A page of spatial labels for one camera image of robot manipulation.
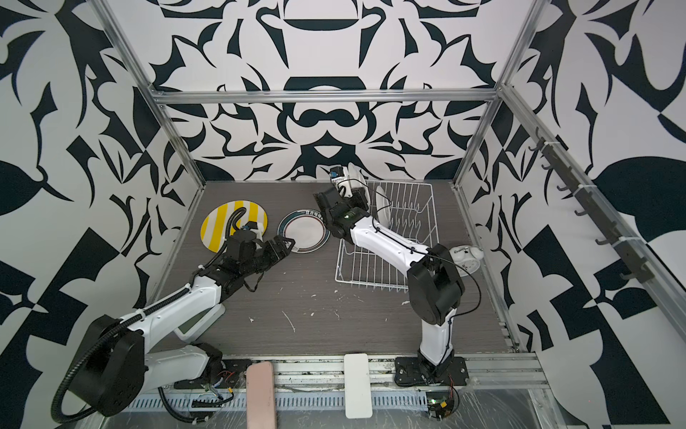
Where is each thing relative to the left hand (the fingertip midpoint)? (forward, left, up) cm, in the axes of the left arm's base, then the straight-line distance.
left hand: (288, 241), depth 85 cm
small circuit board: (-42, -41, -15) cm, 61 cm away
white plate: (+13, -32, -1) cm, 34 cm away
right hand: (+12, -23, +11) cm, 29 cm away
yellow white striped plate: (+16, +32, -14) cm, 39 cm away
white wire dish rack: (+17, -45, -10) cm, 49 cm away
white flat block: (-38, -19, -9) cm, 44 cm away
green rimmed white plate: (+15, -4, -15) cm, 22 cm away
